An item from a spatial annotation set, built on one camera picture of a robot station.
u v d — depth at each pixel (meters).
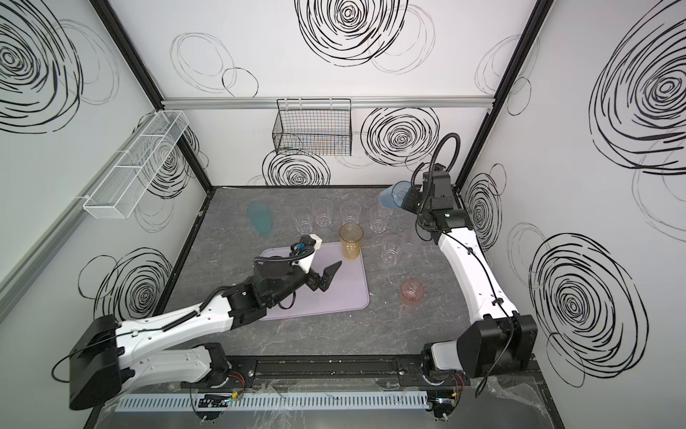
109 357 0.41
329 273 0.64
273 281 0.54
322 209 1.07
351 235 0.89
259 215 1.02
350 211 1.07
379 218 1.06
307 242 0.60
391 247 0.97
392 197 0.75
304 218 1.06
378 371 0.76
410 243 1.00
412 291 0.88
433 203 0.58
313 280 0.65
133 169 0.71
